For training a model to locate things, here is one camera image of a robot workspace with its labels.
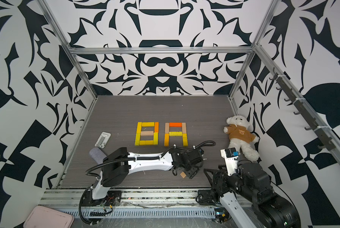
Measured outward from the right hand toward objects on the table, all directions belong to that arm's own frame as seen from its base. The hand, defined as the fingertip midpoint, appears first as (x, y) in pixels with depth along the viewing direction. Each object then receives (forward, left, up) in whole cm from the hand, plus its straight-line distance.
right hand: (210, 165), depth 59 cm
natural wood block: (+31, +33, -25) cm, 52 cm away
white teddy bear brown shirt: (+23, -27, -20) cm, 41 cm away
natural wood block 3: (+36, +7, -26) cm, 44 cm away
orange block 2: (+37, +13, -25) cm, 47 cm away
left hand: (+7, +4, -21) cm, 23 cm away
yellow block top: (+37, +33, -24) cm, 55 cm away
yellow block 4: (+23, +35, -25) cm, 49 cm away
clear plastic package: (+25, +61, -24) cm, 70 cm away
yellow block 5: (+29, +13, -24) cm, 40 cm away
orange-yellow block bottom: (+25, +19, -25) cm, 40 cm away
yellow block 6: (+24, +7, -25) cm, 35 cm away
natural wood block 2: (+35, +19, -25) cm, 47 cm away
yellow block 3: (+27, +26, -25) cm, 45 cm away
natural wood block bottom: (+1, +10, -18) cm, 20 cm away
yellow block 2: (+25, +38, -25) cm, 52 cm away
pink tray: (-16, +77, -22) cm, 82 cm away
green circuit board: (-15, -8, -27) cm, 32 cm away
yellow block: (+35, +39, -25) cm, 57 cm away
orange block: (+35, +26, -25) cm, 50 cm away
